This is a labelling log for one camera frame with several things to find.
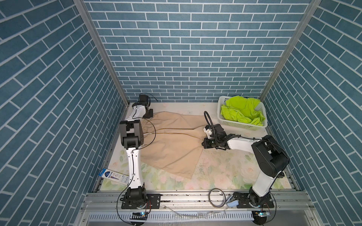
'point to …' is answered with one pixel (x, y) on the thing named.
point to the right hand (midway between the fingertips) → (201, 142)
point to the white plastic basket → (244, 124)
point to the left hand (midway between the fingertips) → (147, 114)
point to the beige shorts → (174, 141)
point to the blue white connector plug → (233, 203)
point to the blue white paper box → (115, 176)
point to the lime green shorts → (242, 109)
